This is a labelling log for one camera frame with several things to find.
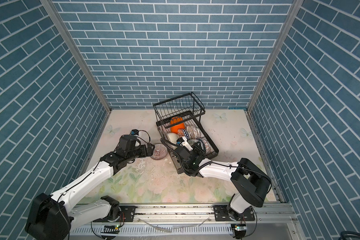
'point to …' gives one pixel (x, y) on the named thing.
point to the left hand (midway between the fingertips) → (149, 146)
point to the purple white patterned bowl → (160, 152)
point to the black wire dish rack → (188, 107)
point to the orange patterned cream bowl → (180, 132)
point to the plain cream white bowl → (172, 137)
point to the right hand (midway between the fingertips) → (198, 142)
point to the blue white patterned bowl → (192, 141)
